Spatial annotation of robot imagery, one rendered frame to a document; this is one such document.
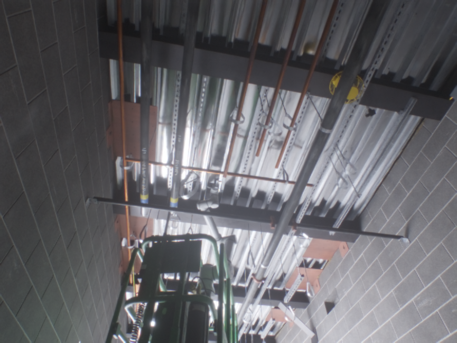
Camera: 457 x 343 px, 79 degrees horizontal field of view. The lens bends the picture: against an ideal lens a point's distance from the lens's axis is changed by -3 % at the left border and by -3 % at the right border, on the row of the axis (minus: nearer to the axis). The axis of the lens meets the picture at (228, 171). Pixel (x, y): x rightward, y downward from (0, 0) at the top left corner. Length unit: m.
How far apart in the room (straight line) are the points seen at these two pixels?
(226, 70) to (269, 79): 0.36
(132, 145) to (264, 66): 1.59
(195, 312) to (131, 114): 1.94
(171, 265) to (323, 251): 2.89
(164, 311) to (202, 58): 1.85
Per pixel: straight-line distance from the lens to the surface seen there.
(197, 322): 1.88
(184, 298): 1.90
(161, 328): 1.96
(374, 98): 2.87
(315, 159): 2.21
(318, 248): 4.45
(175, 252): 2.15
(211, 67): 2.48
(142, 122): 2.38
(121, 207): 3.57
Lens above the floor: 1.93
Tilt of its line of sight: 52 degrees up
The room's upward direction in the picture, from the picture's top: straight up
